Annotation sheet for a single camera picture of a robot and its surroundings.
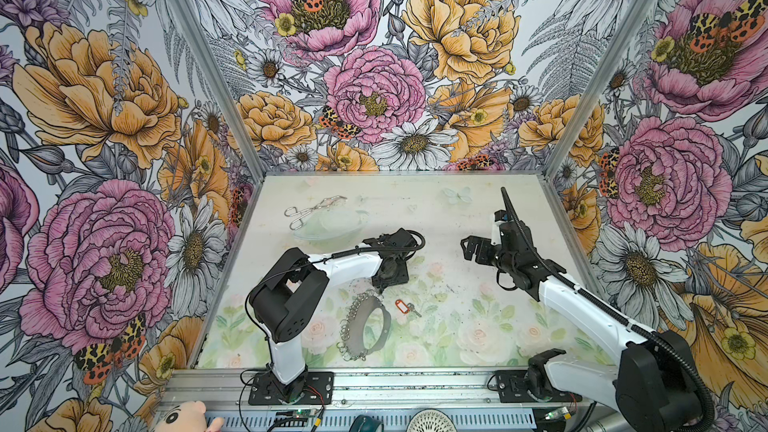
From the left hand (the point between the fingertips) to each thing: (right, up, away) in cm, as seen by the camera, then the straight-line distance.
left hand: (394, 285), depth 91 cm
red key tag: (+2, -5, -3) cm, 6 cm away
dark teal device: (-6, -21, -28) cm, 35 cm away
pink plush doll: (-45, -21, -25) cm, 56 cm away
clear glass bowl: (-22, +16, +18) cm, 33 cm away
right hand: (+23, +10, -4) cm, 25 cm away
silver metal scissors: (-36, +21, +18) cm, 45 cm away
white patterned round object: (+8, -24, -22) cm, 34 cm away
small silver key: (+5, -6, -3) cm, 8 cm away
